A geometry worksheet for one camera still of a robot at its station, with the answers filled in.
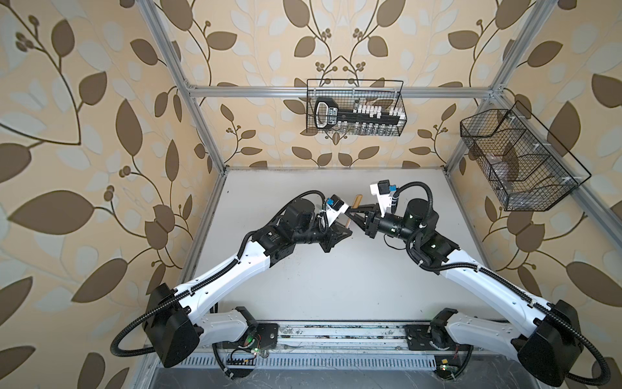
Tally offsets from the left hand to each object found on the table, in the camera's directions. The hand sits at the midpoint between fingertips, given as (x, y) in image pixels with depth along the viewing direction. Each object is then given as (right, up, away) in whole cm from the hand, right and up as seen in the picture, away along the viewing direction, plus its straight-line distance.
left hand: (345, 226), depth 70 cm
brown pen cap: (+3, +7, -4) cm, 8 cm away
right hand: (0, +4, -2) cm, 5 cm away
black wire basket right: (+57, +18, +4) cm, 59 cm away
